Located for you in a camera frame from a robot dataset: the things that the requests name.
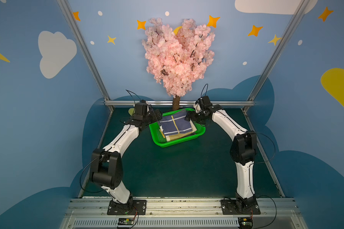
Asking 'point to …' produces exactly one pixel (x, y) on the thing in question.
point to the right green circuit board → (245, 222)
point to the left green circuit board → (125, 221)
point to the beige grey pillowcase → (169, 138)
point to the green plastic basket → (156, 131)
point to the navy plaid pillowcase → (175, 122)
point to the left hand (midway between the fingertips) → (157, 113)
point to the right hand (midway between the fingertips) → (191, 118)
